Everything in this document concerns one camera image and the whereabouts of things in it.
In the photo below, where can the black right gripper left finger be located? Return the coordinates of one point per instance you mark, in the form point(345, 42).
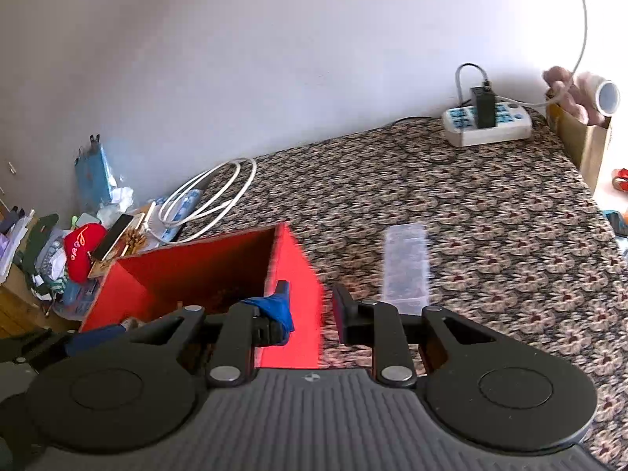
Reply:
point(276, 310)

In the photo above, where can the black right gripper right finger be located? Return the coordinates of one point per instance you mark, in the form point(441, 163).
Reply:
point(354, 320)

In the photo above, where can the clear plastic case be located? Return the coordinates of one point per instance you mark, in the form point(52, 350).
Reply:
point(405, 270)

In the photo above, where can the red cardboard box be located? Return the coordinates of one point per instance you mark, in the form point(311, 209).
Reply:
point(215, 273)

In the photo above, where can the patterned floral tablecloth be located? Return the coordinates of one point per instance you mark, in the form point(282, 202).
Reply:
point(515, 239)

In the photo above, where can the black power adapter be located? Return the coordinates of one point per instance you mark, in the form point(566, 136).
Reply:
point(484, 102)

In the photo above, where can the brown cardboard box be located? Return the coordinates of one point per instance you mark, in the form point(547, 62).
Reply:
point(584, 145)

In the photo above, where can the pink plush toy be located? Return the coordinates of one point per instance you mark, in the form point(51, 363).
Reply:
point(575, 101)

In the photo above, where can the white rolled tube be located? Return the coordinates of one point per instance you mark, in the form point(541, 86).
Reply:
point(604, 95)

